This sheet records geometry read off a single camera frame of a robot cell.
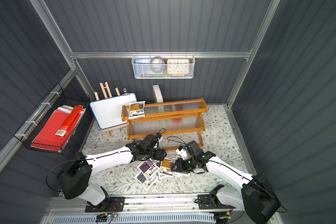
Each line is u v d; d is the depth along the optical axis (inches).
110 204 28.6
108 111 35.2
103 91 34.1
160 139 31.1
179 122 41.6
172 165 34.0
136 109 30.3
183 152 30.4
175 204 29.6
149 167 32.6
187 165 27.9
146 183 31.5
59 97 30.9
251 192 15.9
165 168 32.5
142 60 34.8
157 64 35.0
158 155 29.7
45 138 27.3
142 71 33.6
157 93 36.8
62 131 27.3
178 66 34.6
